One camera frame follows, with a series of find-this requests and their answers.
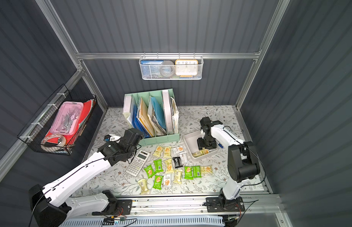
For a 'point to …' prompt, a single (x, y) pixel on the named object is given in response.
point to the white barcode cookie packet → (183, 157)
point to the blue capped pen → (220, 145)
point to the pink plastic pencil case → (67, 118)
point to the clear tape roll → (62, 138)
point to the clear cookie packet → (179, 150)
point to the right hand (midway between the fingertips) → (207, 147)
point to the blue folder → (135, 123)
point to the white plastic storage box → (191, 141)
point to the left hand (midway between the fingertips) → (134, 133)
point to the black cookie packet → (177, 160)
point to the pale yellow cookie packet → (178, 176)
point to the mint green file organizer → (155, 113)
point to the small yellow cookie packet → (167, 152)
